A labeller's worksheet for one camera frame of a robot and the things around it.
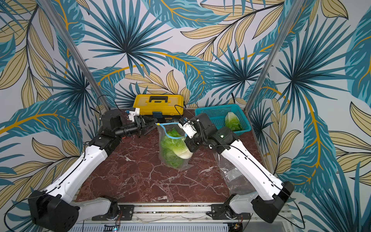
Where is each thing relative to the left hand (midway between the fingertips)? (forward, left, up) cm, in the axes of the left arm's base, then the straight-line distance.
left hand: (155, 124), depth 68 cm
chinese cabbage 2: (-8, -10, -8) cm, 15 cm away
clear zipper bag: (-17, -45, -33) cm, 58 cm away
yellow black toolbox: (+28, +3, -18) cm, 34 cm away
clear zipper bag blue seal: (0, -3, -3) cm, 4 cm away
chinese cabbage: (-9, -7, -19) cm, 22 cm away
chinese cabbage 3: (+22, -47, -24) cm, 57 cm away
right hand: (-4, -15, -6) cm, 17 cm away
